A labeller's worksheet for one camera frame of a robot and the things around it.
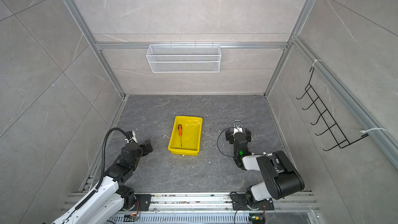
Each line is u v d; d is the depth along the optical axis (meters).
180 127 0.99
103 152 0.56
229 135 0.83
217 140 0.95
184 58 1.01
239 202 0.73
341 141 0.58
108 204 0.57
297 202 0.75
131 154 0.61
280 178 0.45
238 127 0.77
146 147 0.76
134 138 0.73
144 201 0.73
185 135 0.95
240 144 0.68
